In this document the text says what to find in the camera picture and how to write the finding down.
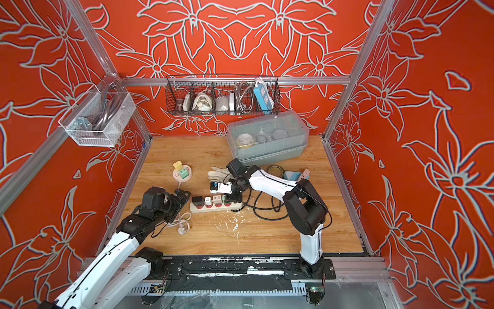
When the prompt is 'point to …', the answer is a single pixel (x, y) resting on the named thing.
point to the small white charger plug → (208, 201)
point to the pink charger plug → (217, 199)
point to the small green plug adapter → (184, 173)
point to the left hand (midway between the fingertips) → (187, 198)
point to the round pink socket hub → (177, 176)
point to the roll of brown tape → (276, 170)
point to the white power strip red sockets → (219, 206)
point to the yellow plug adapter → (178, 165)
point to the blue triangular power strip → (291, 175)
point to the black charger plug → (197, 200)
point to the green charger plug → (225, 198)
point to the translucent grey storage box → (267, 138)
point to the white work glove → (219, 175)
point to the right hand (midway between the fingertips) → (223, 195)
